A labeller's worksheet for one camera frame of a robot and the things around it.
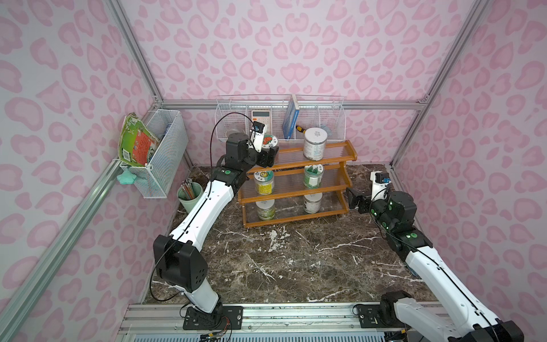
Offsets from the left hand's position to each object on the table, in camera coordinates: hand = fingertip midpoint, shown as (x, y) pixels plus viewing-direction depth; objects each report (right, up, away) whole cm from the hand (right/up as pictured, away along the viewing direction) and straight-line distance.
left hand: (264, 139), depth 77 cm
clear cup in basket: (-16, +6, +16) cm, 23 cm away
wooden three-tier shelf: (+13, -19, +37) cm, 44 cm away
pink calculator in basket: (-2, +13, +17) cm, 21 cm away
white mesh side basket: (-37, -15, -5) cm, 40 cm away
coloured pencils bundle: (-33, -18, +12) cm, 40 cm away
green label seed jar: (+19, -13, +9) cm, 25 cm away
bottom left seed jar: (0, -27, +13) cm, 31 cm away
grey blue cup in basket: (+28, +9, +24) cm, 38 cm away
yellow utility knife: (+15, +9, +20) cm, 27 cm away
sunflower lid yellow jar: (0, -16, +6) cm, 17 cm away
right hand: (+34, -17, -2) cm, 38 cm away
